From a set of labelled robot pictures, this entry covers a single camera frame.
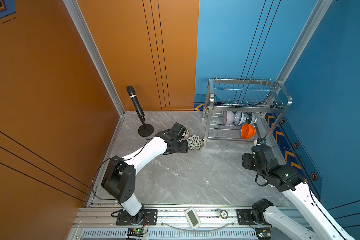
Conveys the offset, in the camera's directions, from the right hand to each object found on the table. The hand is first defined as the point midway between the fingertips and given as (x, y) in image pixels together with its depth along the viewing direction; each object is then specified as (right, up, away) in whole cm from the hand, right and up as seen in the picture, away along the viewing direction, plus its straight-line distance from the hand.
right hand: (247, 157), depth 74 cm
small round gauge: (-13, -26, -5) cm, 29 cm away
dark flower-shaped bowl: (+14, +21, +26) cm, 36 cm away
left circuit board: (-54, -35, -3) cm, 65 cm away
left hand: (-32, +3, +13) cm, 34 cm away
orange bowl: (+9, +12, +20) cm, 25 cm away
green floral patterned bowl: (-24, +4, +25) cm, 35 cm away
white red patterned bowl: (-30, +11, -2) cm, 32 cm away
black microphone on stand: (-61, +13, +34) cm, 71 cm away
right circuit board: (+6, -36, -3) cm, 36 cm away
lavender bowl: (-2, +21, +26) cm, 34 cm away
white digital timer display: (-28, -29, -3) cm, 40 cm away
